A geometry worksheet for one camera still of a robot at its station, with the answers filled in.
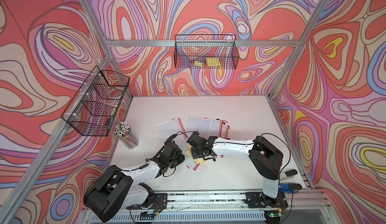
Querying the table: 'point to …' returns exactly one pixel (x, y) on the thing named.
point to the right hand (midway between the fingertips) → (197, 156)
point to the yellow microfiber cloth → (190, 154)
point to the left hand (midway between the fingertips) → (187, 156)
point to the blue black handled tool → (290, 188)
